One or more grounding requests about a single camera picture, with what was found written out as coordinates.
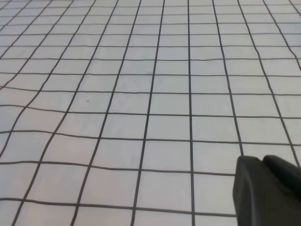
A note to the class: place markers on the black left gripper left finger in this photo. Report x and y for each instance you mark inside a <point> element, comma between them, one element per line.
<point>258,196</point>

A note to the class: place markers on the white grid tablecloth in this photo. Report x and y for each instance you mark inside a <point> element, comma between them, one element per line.
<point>134,112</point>

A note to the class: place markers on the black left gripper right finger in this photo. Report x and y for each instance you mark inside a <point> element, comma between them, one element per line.
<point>287,174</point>

